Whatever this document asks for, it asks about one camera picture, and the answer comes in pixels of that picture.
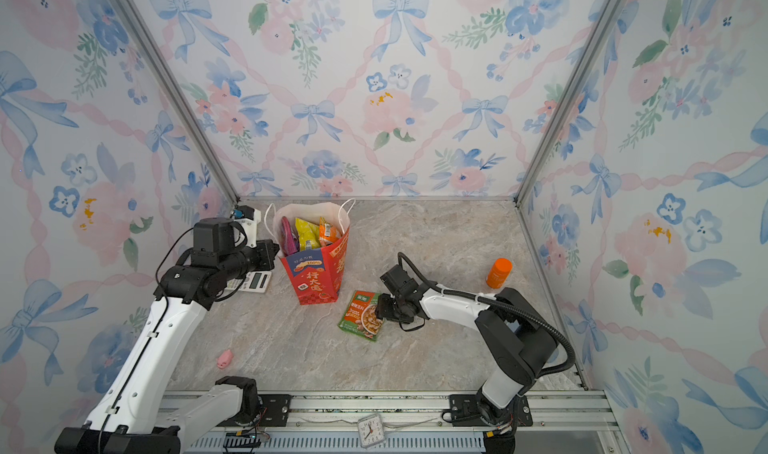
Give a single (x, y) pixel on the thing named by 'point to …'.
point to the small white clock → (370, 429)
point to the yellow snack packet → (306, 231)
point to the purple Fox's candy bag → (289, 241)
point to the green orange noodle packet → (360, 316)
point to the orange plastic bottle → (498, 272)
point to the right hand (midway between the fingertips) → (380, 312)
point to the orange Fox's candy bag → (327, 232)
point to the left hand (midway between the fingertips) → (278, 243)
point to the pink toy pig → (224, 359)
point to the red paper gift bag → (315, 274)
